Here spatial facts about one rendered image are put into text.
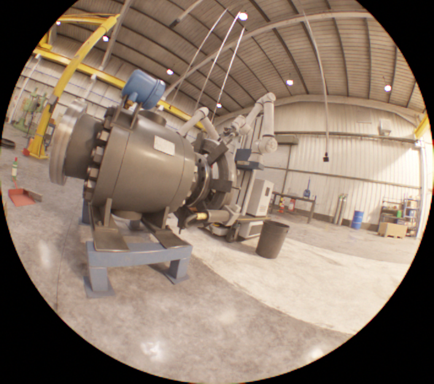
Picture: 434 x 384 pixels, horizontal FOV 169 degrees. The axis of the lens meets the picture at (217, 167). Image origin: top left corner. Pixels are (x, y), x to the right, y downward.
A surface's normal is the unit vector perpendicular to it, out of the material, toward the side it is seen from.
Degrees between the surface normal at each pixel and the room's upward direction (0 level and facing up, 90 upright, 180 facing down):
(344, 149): 90
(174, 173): 85
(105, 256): 90
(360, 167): 90
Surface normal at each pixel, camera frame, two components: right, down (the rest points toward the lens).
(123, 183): 0.64, 0.42
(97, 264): 0.75, 0.13
